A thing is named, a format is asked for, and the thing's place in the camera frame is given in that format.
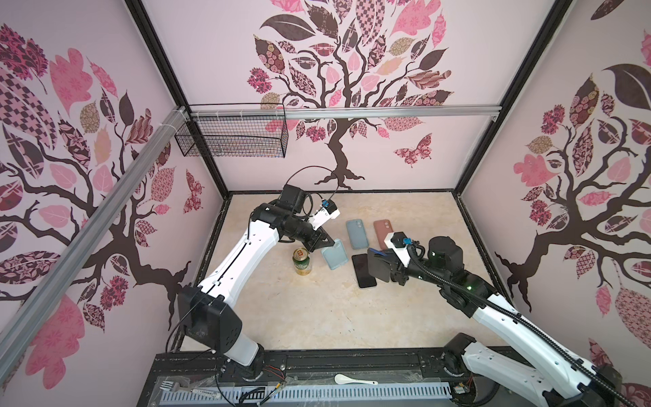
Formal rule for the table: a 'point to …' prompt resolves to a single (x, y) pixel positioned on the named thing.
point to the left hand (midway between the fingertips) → (328, 245)
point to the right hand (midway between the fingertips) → (379, 251)
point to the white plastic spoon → (341, 379)
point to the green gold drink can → (302, 261)
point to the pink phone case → (383, 229)
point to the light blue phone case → (357, 234)
